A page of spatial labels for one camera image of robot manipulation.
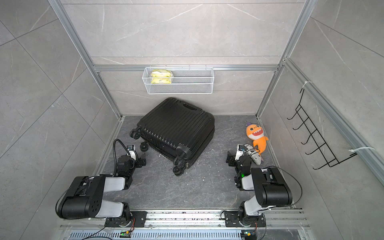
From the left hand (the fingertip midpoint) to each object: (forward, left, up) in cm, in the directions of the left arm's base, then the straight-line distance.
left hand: (137, 151), depth 93 cm
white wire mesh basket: (+41, -27, +24) cm, 55 cm away
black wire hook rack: (-10, -93, +25) cm, 97 cm away
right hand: (-2, -63, -1) cm, 63 cm away
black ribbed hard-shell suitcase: (+4, -26, +16) cm, 31 cm away
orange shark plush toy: (+11, -79, +1) cm, 80 cm away
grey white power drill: (-2, -73, -3) cm, 74 cm away
